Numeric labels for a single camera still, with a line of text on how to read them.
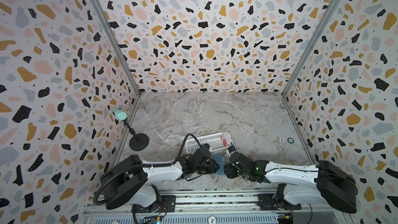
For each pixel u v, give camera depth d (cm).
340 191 43
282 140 97
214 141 95
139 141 93
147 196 59
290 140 97
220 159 86
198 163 65
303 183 48
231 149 77
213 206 73
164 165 54
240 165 64
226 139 92
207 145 81
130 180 42
